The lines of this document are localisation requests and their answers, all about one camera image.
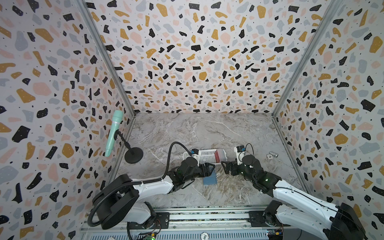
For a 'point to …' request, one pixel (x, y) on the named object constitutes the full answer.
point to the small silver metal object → (270, 156)
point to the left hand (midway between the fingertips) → (214, 166)
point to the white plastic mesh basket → (213, 156)
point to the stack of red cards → (217, 158)
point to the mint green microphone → (117, 118)
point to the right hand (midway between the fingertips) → (228, 159)
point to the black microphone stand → (134, 155)
